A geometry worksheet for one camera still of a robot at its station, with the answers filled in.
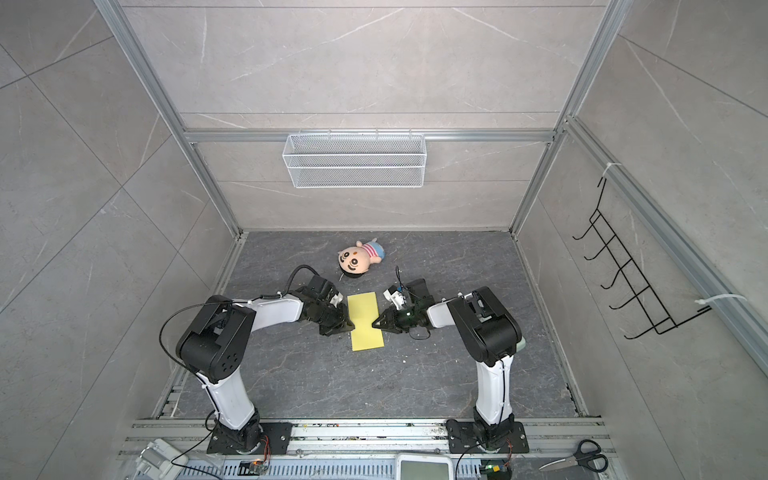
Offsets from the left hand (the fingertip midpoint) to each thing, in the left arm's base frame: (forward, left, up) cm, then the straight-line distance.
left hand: (355, 320), depth 94 cm
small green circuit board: (-41, -35, -1) cm, 54 cm away
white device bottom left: (-35, +44, +1) cm, 57 cm away
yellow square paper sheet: (+3, -3, 0) cm, 4 cm away
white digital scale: (-39, -17, +4) cm, 43 cm away
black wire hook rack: (-19, -64, +33) cm, 75 cm away
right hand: (-1, -7, 0) cm, 7 cm away
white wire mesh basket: (+46, -1, +29) cm, 54 cm away
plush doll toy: (+19, 0, +7) cm, 20 cm away
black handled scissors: (-38, -58, 0) cm, 70 cm away
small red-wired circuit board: (-37, +23, -1) cm, 44 cm away
